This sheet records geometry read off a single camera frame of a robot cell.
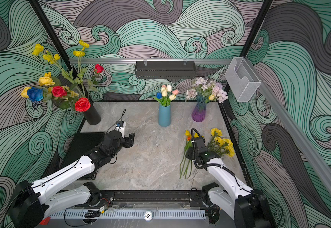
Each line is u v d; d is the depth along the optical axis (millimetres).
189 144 900
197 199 725
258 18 748
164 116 974
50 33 800
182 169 837
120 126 678
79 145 1006
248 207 390
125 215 633
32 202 380
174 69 954
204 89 880
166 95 846
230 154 876
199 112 983
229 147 872
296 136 538
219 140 914
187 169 837
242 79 777
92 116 995
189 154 760
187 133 969
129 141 714
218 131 954
